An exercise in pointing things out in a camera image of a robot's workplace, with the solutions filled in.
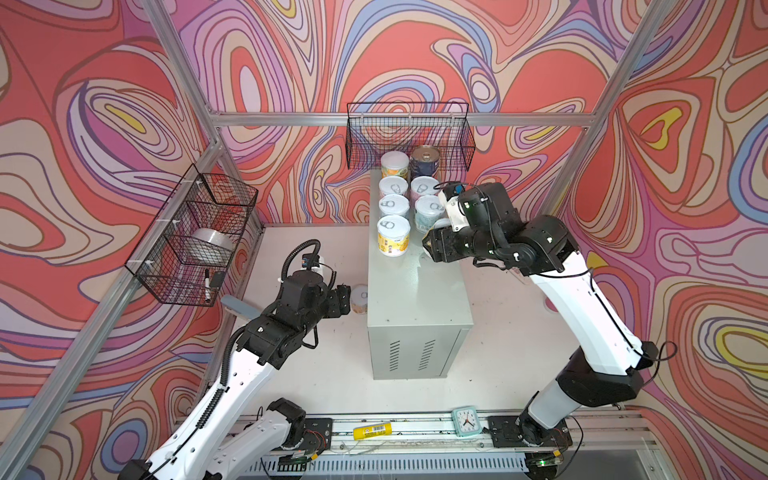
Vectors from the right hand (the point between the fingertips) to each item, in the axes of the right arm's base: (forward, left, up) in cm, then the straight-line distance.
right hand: (441, 247), depth 65 cm
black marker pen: (-1, +56, -10) cm, 57 cm away
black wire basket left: (+5, +61, -5) cm, 62 cm away
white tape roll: (+8, +56, -4) cm, 57 cm away
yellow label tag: (-30, +17, -34) cm, 48 cm away
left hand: (-2, +24, -12) cm, 27 cm away
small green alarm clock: (-28, -6, -35) cm, 45 cm away
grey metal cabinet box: (-16, +7, -2) cm, 18 cm away
